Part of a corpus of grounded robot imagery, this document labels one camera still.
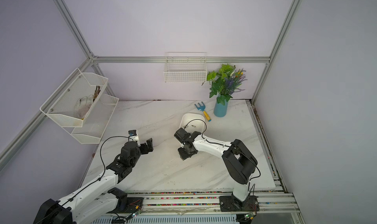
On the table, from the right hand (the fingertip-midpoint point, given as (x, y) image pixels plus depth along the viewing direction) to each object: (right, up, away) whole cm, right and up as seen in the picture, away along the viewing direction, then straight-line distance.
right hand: (187, 155), depth 88 cm
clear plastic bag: (-57, +30, -10) cm, 65 cm away
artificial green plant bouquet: (+23, +45, -2) cm, 50 cm away
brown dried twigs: (-51, +37, -7) cm, 64 cm away
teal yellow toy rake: (+11, +31, +27) cm, 42 cm away
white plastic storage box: (+4, +20, -6) cm, 22 cm away
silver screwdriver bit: (-1, +16, +16) cm, 23 cm away
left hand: (-25, +9, -3) cm, 27 cm away
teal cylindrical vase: (+25, +28, +23) cm, 44 cm away
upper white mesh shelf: (-61, +31, -12) cm, 69 cm away
